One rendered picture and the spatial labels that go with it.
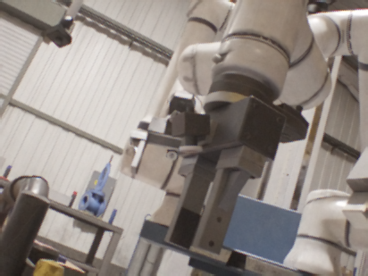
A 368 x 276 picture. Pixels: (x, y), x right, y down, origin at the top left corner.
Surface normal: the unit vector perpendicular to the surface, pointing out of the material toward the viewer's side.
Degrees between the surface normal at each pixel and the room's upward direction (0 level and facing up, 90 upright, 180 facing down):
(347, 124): 90
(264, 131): 90
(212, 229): 90
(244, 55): 89
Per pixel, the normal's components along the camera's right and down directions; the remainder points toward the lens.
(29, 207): 0.25, -0.31
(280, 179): -0.14, -0.39
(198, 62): -0.57, -0.18
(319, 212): -0.54, -0.46
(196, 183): 0.46, -0.15
